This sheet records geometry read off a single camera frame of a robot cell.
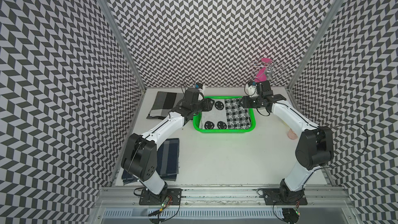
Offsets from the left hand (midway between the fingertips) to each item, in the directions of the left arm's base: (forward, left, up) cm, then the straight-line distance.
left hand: (211, 102), depth 85 cm
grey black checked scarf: (+15, +33, -17) cm, 40 cm away
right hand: (+2, -18, -4) cm, 19 cm away
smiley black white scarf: (0, -11, -11) cm, 15 cm away
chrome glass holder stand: (+27, -38, +4) cm, 47 cm away
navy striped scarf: (-26, +24, -17) cm, 39 cm away
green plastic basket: (-3, +8, -10) cm, 14 cm away
